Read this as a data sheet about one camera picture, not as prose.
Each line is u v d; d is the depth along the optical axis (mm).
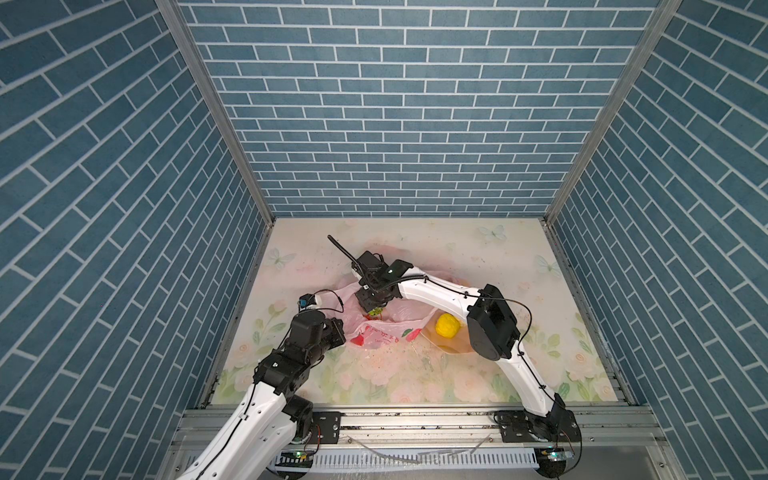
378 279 707
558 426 642
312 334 591
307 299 720
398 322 807
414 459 706
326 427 740
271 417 508
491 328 550
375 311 880
